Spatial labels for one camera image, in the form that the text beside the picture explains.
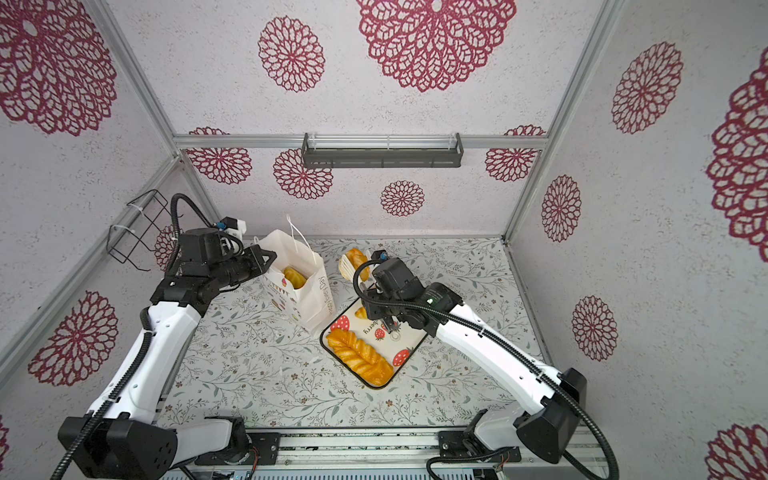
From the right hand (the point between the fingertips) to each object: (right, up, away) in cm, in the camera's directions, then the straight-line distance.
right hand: (368, 294), depth 72 cm
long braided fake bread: (-3, -20, +13) cm, 24 cm away
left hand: (-24, +9, +3) cm, 25 cm away
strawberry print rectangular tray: (+8, -18, +18) cm, 27 cm away
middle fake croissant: (-3, -8, +23) cm, 25 cm away
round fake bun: (-3, +9, +4) cm, 10 cm away
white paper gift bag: (-16, -3, +9) cm, 18 cm away
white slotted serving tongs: (-6, +6, +3) cm, 9 cm away
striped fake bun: (-24, +3, +22) cm, 33 cm away
